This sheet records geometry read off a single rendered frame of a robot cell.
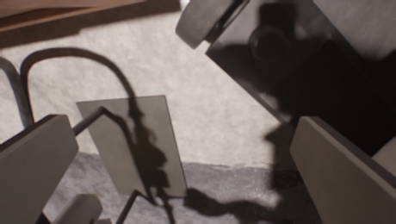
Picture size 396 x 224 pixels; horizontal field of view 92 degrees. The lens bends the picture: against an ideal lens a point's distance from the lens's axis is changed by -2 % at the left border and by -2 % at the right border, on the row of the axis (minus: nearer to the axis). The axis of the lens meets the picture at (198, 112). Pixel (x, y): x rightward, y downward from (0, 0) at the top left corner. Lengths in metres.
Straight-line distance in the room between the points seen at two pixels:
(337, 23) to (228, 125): 0.36
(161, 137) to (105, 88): 0.22
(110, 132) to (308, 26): 0.61
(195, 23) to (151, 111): 0.35
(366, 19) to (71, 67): 0.67
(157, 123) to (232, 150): 0.24
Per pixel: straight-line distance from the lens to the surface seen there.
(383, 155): 0.22
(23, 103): 0.85
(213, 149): 0.63
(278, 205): 0.81
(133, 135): 0.68
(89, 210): 0.52
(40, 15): 0.54
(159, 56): 0.54
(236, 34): 0.28
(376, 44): 0.38
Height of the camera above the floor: 0.49
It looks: 60 degrees down
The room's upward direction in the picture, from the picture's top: 161 degrees counter-clockwise
